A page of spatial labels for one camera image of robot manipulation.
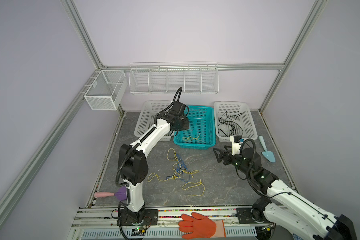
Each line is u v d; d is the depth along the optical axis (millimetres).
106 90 995
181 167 868
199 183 853
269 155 961
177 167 927
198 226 710
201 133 1054
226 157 667
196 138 1038
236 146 678
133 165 484
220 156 682
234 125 1113
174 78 988
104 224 726
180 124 753
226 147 785
